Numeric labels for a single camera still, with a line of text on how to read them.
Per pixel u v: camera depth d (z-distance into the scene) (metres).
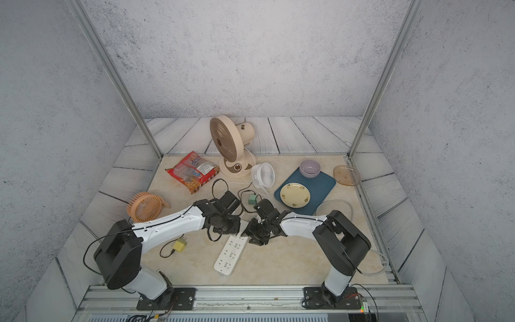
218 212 0.62
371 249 0.48
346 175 1.10
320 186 1.05
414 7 0.70
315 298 0.72
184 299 0.73
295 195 1.02
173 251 0.85
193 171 1.07
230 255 0.81
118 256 0.43
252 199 1.01
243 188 1.06
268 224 0.70
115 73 0.87
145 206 0.88
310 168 1.10
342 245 0.46
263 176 0.97
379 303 0.73
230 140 0.91
